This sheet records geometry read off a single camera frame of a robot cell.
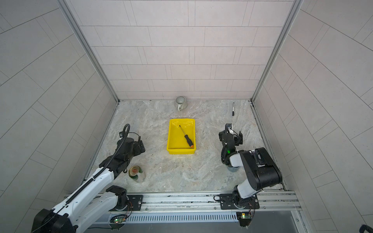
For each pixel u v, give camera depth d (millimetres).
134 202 706
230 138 720
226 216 680
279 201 725
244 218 680
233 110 1088
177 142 937
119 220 638
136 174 708
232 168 831
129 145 638
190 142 904
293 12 726
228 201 719
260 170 462
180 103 1082
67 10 724
